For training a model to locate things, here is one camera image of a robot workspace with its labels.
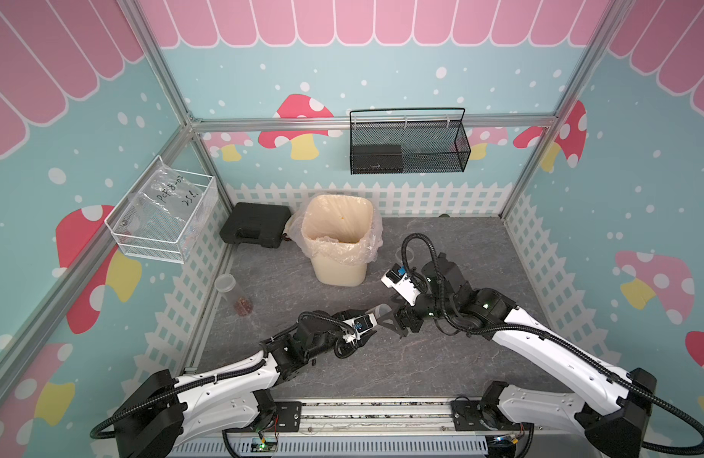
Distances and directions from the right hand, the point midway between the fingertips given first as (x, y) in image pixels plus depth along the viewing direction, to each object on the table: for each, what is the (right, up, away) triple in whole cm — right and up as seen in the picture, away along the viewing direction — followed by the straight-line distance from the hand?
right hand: (386, 309), depth 70 cm
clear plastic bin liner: (-14, +22, +28) cm, 38 cm away
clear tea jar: (-44, +4, +10) cm, 46 cm away
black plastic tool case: (-49, +25, +45) cm, 71 cm away
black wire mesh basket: (+19, +53, +29) cm, 63 cm away
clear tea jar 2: (-2, 0, -1) cm, 2 cm away
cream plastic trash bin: (-16, +6, +26) cm, 31 cm away
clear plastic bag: (-54, +28, +5) cm, 61 cm away
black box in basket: (-2, +43, +19) cm, 47 cm away
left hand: (-5, -5, +7) cm, 10 cm away
